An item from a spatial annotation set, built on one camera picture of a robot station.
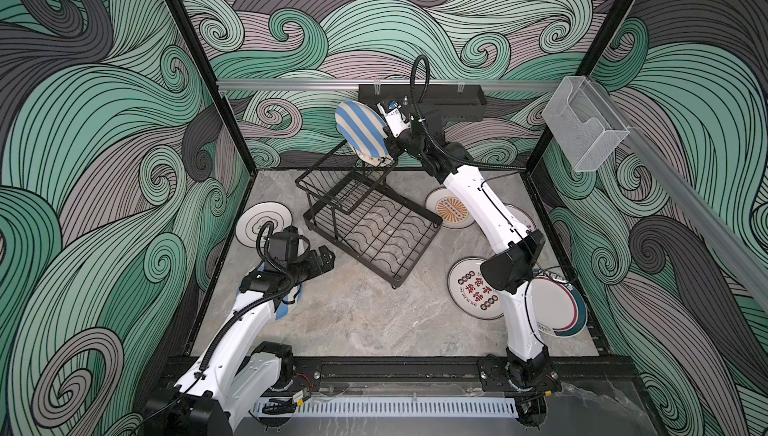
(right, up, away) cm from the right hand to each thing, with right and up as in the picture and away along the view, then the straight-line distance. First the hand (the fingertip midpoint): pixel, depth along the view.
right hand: (389, 124), depth 79 cm
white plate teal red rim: (+50, -53, +7) cm, 73 cm away
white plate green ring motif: (-47, -27, +25) cm, 60 cm away
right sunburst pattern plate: (+48, -26, +25) cm, 60 cm away
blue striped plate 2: (-7, 0, +5) cm, 9 cm away
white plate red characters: (+25, -49, +9) cm, 55 cm away
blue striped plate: (-30, -52, +5) cm, 60 cm away
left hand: (-19, -37, +3) cm, 41 cm away
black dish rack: (-9, -23, 0) cm, 24 cm away
